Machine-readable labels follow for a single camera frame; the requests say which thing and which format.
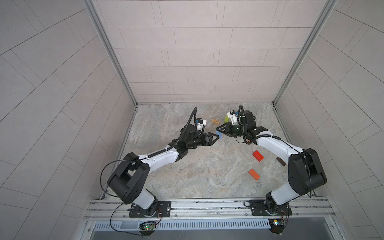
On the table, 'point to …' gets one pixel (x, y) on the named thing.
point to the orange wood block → (254, 174)
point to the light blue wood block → (219, 134)
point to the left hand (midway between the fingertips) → (219, 137)
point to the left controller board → (149, 226)
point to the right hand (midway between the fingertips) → (217, 129)
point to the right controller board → (277, 225)
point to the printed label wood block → (216, 122)
